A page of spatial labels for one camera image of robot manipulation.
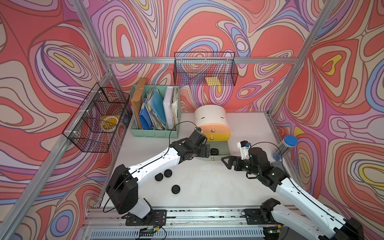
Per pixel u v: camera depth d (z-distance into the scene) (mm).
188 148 592
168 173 879
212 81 908
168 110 914
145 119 924
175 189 821
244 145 704
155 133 1017
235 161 687
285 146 822
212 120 867
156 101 930
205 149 726
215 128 836
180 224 719
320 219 426
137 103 819
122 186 412
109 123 704
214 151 933
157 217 722
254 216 734
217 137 878
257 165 595
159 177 860
